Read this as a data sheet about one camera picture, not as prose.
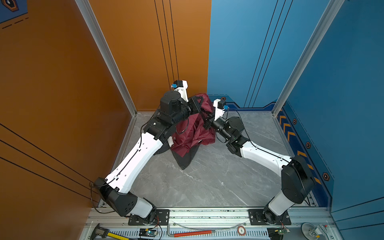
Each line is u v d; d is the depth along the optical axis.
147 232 0.71
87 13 0.71
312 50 0.83
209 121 0.64
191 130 0.67
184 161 0.94
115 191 0.39
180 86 0.57
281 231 0.70
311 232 0.65
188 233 0.70
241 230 0.70
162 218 0.74
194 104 0.55
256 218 0.72
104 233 0.69
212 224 0.72
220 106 0.61
